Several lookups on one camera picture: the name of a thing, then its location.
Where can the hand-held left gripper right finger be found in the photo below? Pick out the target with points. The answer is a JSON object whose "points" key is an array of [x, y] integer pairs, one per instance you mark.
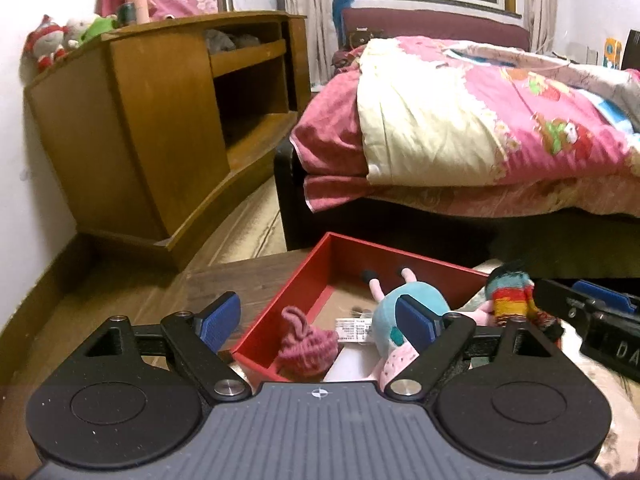
{"points": [[415, 320]]}

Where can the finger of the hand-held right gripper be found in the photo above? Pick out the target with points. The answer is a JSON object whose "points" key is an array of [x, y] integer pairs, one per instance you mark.
{"points": [[605, 296], [560, 302]]}

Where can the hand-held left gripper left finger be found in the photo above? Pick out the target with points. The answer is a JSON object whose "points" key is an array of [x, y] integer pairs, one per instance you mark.
{"points": [[220, 320]]}

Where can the pink pig plush toy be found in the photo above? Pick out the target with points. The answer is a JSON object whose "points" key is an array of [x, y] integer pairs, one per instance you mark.
{"points": [[385, 320]]}

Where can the striped knit sock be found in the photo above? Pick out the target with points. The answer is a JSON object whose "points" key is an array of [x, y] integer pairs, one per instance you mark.
{"points": [[505, 295]]}

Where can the pink knit hat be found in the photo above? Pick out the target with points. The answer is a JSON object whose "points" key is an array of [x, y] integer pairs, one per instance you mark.
{"points": [[305, 350]]}

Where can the red cardboard box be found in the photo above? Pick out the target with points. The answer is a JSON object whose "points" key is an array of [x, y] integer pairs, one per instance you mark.
{"points": [[310, 285]]}

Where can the white paper tag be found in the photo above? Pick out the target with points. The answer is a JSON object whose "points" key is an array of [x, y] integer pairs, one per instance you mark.
{"points": [[352, 330]]}

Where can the floral tablecloth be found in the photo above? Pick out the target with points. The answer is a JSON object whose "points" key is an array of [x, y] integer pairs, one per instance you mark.
{"points": [[615, 410]]}

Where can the blue and white sheet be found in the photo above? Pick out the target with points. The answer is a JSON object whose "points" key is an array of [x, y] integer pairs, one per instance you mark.
{"points": [[615, 110]]}

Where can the wooden cabinet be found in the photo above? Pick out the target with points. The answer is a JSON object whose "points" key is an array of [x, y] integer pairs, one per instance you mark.
{"points": [[150, 135]]}

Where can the pink cartoon quilt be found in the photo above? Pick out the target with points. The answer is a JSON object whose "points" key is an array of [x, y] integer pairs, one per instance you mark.
{"points": [[450, 125]]}

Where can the orange and yellow box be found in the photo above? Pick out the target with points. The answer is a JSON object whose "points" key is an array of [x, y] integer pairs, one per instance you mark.
{"points": [[611, 52]]}

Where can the grey cloth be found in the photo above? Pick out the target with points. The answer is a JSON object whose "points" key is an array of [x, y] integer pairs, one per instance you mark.
{"points": [[225, 41]]}

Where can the brown patterned bag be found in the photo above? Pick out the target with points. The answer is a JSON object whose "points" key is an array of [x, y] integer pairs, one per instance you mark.
{"points": [[367, 37]]}

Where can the beige curtain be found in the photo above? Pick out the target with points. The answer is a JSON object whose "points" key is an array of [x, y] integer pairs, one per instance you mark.
{"points": [[310, 20], [542, 5]]}

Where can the maroon headboard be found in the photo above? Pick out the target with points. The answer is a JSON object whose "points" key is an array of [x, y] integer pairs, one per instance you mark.
{"points": [[450, 22]]}

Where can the green plush toy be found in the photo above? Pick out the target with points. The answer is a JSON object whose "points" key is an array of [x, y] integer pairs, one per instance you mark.
{"points": [[100, 27]]}

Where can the blue bag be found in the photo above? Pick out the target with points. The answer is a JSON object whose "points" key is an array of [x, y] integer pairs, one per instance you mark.
{"points": [[344, 10]]}

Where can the dark can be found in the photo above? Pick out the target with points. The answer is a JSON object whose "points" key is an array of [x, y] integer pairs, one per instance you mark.
{"points": [[126, 14]]}

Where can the red and white plush toy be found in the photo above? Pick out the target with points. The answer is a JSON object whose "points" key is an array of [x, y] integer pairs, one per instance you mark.
{"points": [[45, 42]]}

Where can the pink cup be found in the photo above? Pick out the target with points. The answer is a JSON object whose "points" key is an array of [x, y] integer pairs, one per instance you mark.
{"points": [[137, 0]]}

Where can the dark bed frame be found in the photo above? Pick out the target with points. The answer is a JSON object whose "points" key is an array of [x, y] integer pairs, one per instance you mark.
{"points": [[400, 232]]}

